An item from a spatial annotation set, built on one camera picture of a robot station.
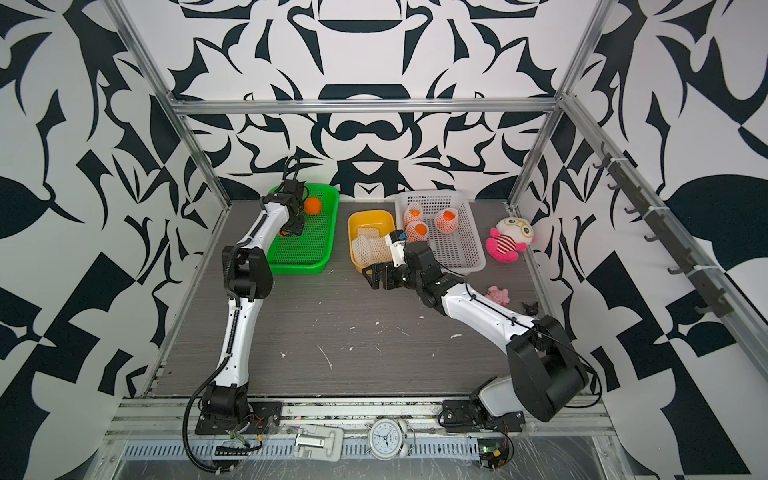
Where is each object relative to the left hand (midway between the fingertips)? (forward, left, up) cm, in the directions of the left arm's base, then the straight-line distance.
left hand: (280, 220), depth 109 cm
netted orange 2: (-5, -59, +3) cm, 59 cm away
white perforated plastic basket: (-13, -63, -4) cm, 65 cm away
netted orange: (+4, -12, +3) cm, 13 cm away
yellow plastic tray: (-1, -37, -1) cm, 37 cm away
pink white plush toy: (-12, -79, +2) cm, 80 cm away
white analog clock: (-67, -35, -1) cm, 76 cm away
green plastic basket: (-12, -11, -4) cm, 17 cm away
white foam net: (-16, -33, +2) cm, 36 cm away
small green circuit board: (-70, -60, -6) cm, 92 cm away
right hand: (-28, -34, +11) cm, 45 cm away
